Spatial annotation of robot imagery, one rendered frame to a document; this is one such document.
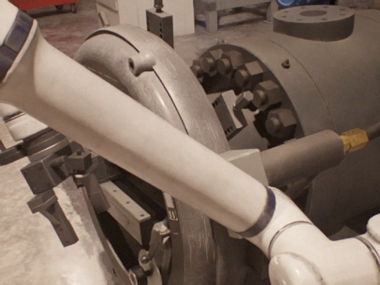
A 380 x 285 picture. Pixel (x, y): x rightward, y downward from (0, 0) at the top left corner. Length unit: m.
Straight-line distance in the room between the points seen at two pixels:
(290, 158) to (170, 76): 0.29
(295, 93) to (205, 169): 0.59
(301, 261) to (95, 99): 0.34
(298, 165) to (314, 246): 0.29
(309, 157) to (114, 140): 0.47
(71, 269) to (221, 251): 1.14
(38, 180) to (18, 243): 1.42
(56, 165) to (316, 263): 0.45
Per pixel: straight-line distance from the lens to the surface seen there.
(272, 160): 1.02
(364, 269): 0.78
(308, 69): 1.38
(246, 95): 1.01
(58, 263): 2.20
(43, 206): 0.93
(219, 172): 0.77
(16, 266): 2.25
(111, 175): 1.44
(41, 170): 0.95
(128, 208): 1.30
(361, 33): 1.57
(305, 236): 0.80
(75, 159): 0.97
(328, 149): 1.09
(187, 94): 1.07
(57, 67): 0.67
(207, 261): 1.10
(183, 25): 5.35
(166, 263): 1.25
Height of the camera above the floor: 1.25
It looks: 25 degrees down
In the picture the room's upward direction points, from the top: 4 degrees counter-clockwise
